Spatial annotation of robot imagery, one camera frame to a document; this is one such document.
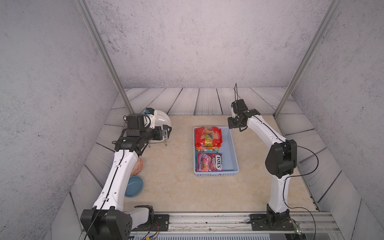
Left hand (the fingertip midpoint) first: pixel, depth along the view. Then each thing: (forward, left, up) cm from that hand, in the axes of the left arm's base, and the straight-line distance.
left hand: (165, 127), depth 76 cm
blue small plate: (-19, +19, -28) cm, 39 cm away
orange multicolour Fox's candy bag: (+2, -23, -27) cm, 36 cm away
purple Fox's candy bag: (-8, -23, -22) cm, 33 cm away
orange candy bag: (+4, -22, -26) cm, 35 cm away
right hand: (+14, -39, -12) cm, 44 cm away
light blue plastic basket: (-6, -37, -28) cm, 46 cm away
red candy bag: (+7, -23, -17) cm, 30 cm away
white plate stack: (+18, +6, -11) cm, 22 cm away
